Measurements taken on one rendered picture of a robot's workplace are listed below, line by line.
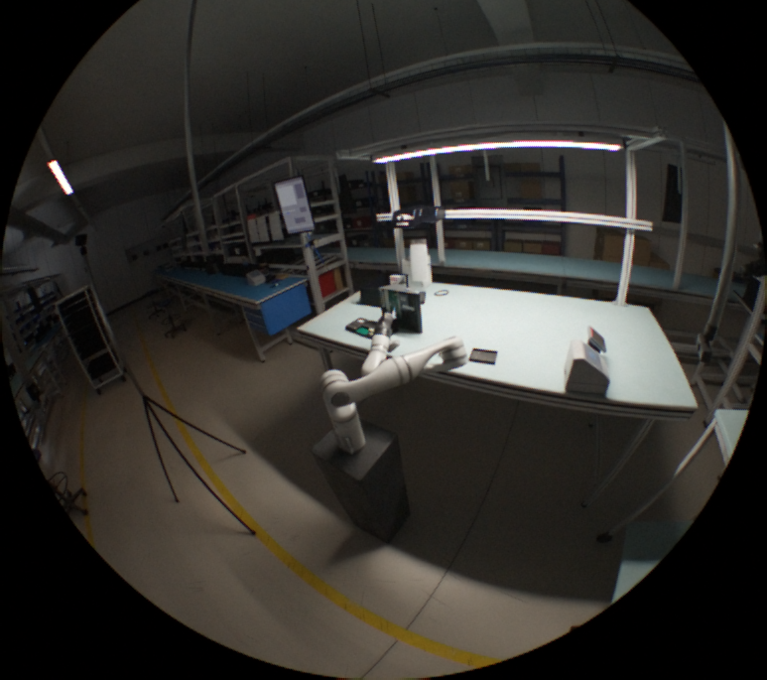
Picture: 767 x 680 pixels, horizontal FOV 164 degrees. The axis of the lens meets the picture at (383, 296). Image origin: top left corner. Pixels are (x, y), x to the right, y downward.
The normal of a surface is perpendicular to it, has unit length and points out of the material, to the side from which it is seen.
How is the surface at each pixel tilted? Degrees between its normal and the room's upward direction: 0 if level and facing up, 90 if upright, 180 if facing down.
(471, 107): 90
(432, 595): 0
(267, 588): 0
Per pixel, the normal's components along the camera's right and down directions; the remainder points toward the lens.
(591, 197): -0.55, 0.37
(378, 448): -0.13, -0.92
